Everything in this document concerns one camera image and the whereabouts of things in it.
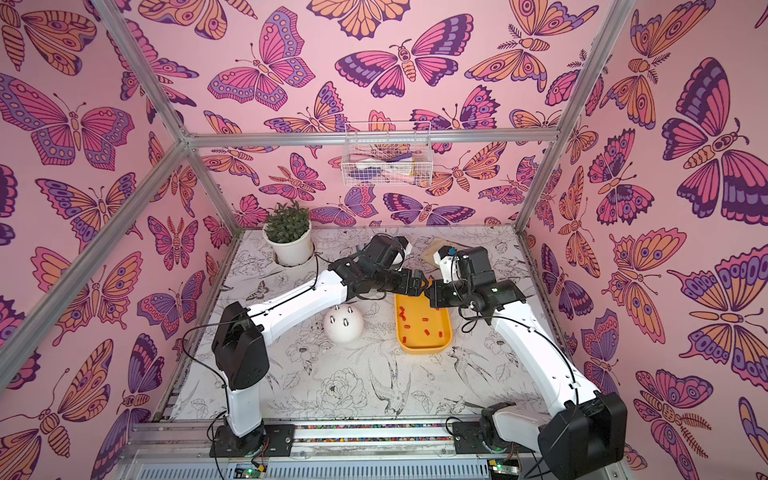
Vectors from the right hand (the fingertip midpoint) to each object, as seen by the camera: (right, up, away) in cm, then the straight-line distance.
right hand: (429, 289), depth 78 cm
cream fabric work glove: (+6, +12, +36) cm, 38 cm away
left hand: (-2, +1, +3) cm, 4 cm away
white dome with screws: (-23, -10, +5) cm, 26 cm away
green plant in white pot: (-44, +17, +20) cm, 51 cm away
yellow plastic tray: (0, -14, +14) cm, 20 cm away
